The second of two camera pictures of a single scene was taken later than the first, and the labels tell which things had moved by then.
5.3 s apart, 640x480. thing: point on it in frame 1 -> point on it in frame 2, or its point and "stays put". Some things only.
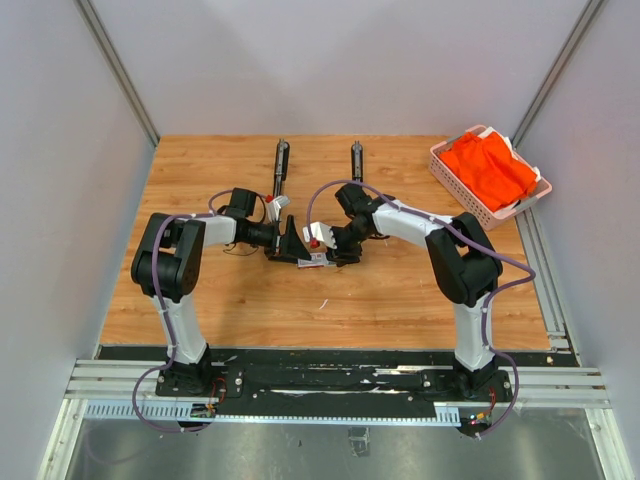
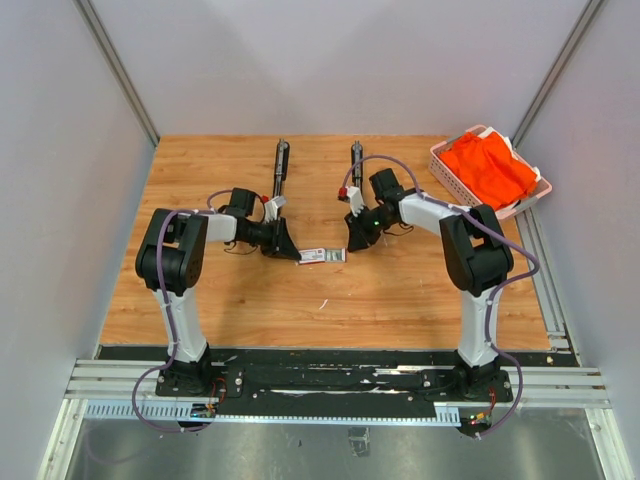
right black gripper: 342,255 -> 358,237
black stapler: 357,161 stays put
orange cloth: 488,164 stays put
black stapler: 282,166 stays put
